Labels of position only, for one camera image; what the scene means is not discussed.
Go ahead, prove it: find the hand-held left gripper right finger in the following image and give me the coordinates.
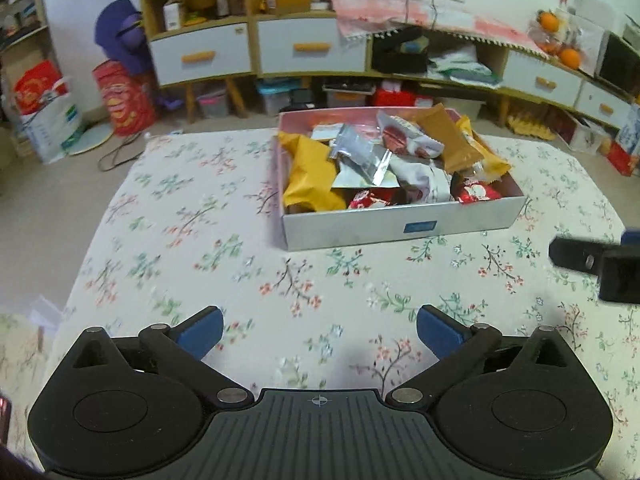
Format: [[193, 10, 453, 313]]
[[386, 304, 576, 410]]

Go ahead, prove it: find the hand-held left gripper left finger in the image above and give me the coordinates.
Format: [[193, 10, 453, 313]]
[[65, 306, 252, 410]]

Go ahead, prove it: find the red white-print snack packet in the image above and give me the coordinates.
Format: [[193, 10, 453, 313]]
[[452, 172, 503, 204]]

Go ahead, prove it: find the large yellow white-label packet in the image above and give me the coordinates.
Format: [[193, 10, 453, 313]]
[[457, 116, 512, 181]]

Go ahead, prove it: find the pink and silver box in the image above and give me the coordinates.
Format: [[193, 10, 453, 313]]
[[276, 106, 525, 252]]

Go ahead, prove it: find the red foil snack packet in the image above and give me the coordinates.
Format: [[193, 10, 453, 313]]
[[347, 187, 401, 209]]

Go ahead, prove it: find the white printed snack packet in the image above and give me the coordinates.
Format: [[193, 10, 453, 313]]
[[390, 155, 453, 204]]

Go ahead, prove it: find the golden brown snack packet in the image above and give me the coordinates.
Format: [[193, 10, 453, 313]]
[[415, 103, 483, 173]]

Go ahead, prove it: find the plain yellow snack packet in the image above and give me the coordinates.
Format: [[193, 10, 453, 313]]
[[277, 131, 346, 211]]

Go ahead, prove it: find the silver foil snack packet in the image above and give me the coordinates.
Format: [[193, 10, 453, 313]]
[[330, 124, 393, 186]]

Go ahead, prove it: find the white red-circle snack packet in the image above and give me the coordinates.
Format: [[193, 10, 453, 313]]
[[376, 110, 445, 158]]

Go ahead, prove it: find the yellow egg tray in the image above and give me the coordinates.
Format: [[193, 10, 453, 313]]
[[506, 115, 556, 142]]

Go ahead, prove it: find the microwave oven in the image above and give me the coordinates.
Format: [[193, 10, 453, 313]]
[[597, 30, 640, 101]]

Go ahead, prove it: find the bowl of small oranges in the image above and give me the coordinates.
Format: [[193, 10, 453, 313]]
[[530, 27, 563, 56]]

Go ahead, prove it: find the pile of folded papers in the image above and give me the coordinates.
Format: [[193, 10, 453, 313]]
[[427, 45, 501, 86]]

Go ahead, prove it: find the white round base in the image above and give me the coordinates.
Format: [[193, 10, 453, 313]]
[[62, 122, 113, 156]]

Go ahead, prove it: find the clear plastic bin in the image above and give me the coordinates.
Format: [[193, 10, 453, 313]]
[[197, 85, 231, 118]]

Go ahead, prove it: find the red carton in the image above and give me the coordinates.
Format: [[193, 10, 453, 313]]
[[372, 87, 433, 108]]

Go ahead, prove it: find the red gift bag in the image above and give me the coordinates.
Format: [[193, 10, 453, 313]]
[[92, 59, 158, 137]]

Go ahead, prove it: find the blue-lid plastic box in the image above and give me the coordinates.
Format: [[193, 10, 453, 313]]
[[257, 80, 301, 116]]

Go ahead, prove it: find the black box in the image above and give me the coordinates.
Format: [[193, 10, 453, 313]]
[[372, 27, 431, 75]]

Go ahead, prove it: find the white and red bag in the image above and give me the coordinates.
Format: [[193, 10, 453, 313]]
[[14, 60, 83, 163]]

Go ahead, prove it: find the pink fringed cloth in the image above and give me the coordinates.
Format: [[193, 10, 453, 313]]
[[327, 0, 548, 58]]

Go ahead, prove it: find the small cardboard box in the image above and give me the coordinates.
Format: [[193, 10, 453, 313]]
[[265, 0, 313, 15]]

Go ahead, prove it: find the cluttered storage shelf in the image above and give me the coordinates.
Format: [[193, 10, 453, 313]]
[[0, 0, 51, 126]]

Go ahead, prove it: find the white drawer orange handle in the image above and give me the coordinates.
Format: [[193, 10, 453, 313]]
[[502, 50, 583, 106], [256, 12, 368, 75], [149, 22, 252, 86], [575, 80, 632, 128]]

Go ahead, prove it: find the black cable loop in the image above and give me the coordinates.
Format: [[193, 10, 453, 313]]
[[97, 132, 146, 171]]

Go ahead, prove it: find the black power cable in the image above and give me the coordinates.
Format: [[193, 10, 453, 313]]
[[405, 0, 438, 28]]

